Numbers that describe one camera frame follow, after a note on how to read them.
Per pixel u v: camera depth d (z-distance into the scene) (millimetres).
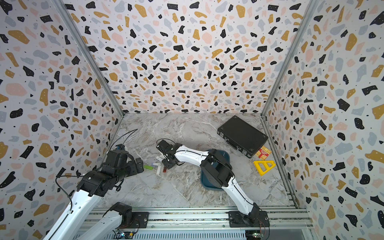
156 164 944
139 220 734
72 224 410
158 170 907
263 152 976
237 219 734
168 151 712
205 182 578
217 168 572
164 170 910
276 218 763
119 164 542
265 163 944
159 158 958
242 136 1013
